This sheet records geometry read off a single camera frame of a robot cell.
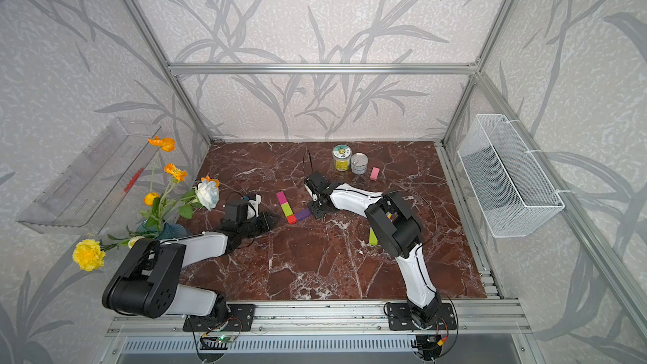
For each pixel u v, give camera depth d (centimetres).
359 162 106
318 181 79
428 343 77
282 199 99
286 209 97
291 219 94
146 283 43
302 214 98
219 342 72
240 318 73
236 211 72
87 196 67
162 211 70
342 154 105
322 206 72
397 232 53
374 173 108
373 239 87
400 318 74
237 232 72
